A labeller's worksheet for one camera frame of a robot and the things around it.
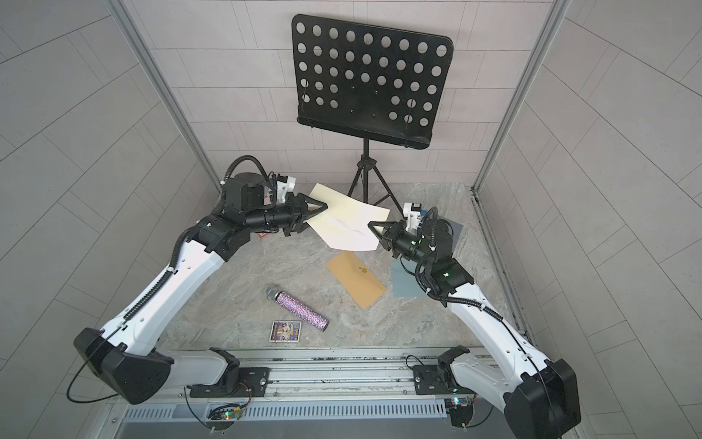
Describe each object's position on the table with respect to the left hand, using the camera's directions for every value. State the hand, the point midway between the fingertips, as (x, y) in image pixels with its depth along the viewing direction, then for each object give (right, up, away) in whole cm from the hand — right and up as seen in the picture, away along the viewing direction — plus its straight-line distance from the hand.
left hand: (330, 209), depth 64 cm
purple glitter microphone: (-13, -30, +17) cm, 37 cm away
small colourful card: (-15, -36, +14) cm, 41 cm away
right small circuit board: (+32, -50, +3) cm, 60 cm away
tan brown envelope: (+6, -24, +27) cm, 37 cm away
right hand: (+9, -4, +4) cm, 11 cm away
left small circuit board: (-27, -50, +2) cm, 57 cm away
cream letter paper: (+3, -3, +4) cm, 6 cm away
